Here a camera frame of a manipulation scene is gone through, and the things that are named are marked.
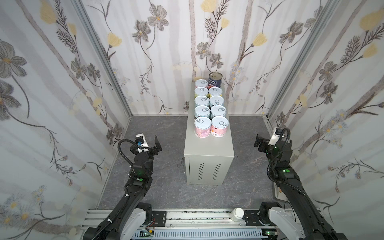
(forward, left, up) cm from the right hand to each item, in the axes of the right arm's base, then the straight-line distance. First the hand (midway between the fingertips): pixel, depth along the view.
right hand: (266, 134), depth 77 cm
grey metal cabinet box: (-17, +32, +1) cm, 36 cm away
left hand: (-2, +64, -3) cm, 64 cm away
